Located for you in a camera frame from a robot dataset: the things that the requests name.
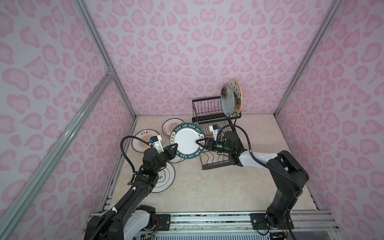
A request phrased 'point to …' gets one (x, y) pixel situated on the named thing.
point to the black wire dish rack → (206, 112)
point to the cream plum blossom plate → (176, 159)
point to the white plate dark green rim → (186, 135)
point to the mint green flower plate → (227, 100)
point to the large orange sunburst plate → (145, 134)
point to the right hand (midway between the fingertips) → (199, 142)
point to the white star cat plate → (237, 95)
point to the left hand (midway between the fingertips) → (179, 142)
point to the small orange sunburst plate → (169, 125)
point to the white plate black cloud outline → (166, 177)
